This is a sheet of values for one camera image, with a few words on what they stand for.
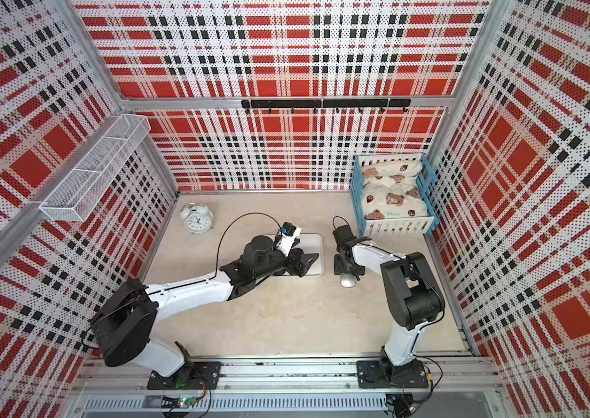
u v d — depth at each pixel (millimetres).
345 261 765
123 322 446
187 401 689
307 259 747
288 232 689
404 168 1069
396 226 1014
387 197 1073
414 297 478
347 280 951
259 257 623
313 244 1016
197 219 1014
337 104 885
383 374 666
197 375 723
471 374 752
